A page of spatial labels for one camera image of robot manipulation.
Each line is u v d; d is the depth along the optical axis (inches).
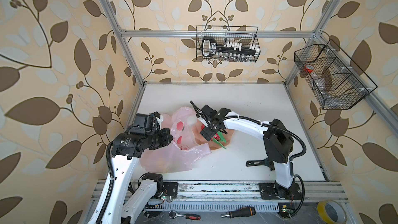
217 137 33.2
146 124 20.4
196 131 35.4
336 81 29.0
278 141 19.5
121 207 14.9
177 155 28.0
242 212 26.4
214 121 25.2
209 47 33.3
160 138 23.1
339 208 26.3
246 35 35.9
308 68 34.9
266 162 32.5
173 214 26.8
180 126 37.3
